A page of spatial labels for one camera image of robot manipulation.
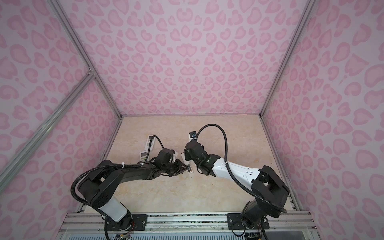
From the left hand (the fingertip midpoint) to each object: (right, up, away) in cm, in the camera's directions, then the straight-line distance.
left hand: (189, 166), depth 87 cm
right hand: (-1, +12, -4) cm, 12 cm away
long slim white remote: (-2, +1, +3) cm, 4 cm away
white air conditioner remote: (-29, +10, +14) cm, 34 cm away
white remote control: (-31, +4, +10) cm, 32 cm away
